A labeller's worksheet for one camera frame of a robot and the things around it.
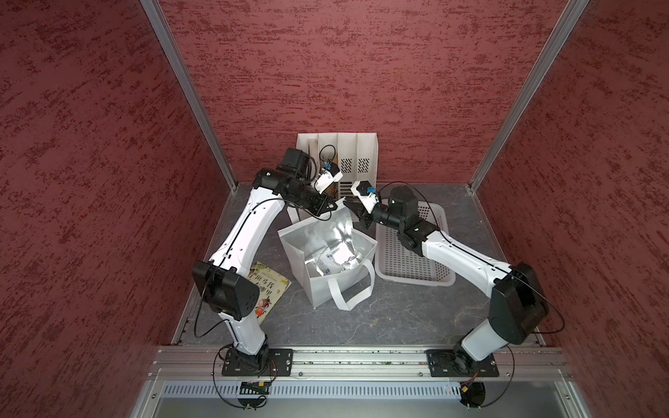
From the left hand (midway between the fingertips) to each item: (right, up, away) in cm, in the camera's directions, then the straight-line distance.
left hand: (331, 210), depth 76 cm
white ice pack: (+3, -16, +19) cm, 26 cm away
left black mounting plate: (-18, -44, -3) cm, 47 cm away
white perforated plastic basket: (+24, -20, +19) cm, 36 cm away
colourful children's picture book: (-21, -27, +13) cm, 37 cm away
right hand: (+4, +2, +2) cm, 5 cm away
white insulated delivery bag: (-2, -15, +20) cm, 25 cm away
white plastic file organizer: (+9, +24, +35) cm, 43 cm away
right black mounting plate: (+33, -40, -9) cm, 53 cm away
